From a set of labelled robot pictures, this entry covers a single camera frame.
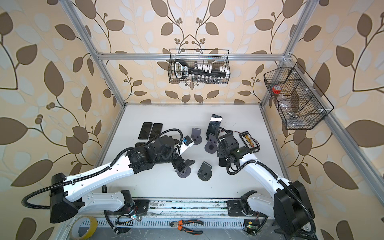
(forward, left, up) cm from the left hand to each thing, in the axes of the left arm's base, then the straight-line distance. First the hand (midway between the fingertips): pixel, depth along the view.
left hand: (188, 151), depth 71 cm
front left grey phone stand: (-4, +3, -17) cm, 18 cm away
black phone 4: (+15, +33, -19) cm, 41 cm away
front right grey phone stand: (-4, -9, -16) cm, 19 cm away
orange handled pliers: (-27, +4, -21) cm, 35 cm away
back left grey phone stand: (+21, -4, -19) cm, 29 cm away
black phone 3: (0, -19, -13) cm, 23 cm away
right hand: (+8, -21, -14) cm, 26 cm away
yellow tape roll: (-31, +50, -20) cm, 62 cm away
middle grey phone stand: (+14, -14, -21) cm, 29 cm away
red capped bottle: (+36, -51, +9) cm, 63 cm away
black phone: (+25, +32, -21) cm, 46 cm away
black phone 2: (+28, +25, -22) cm, 44 cm away
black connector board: (+19, -39, -20) cm, 48 cm away
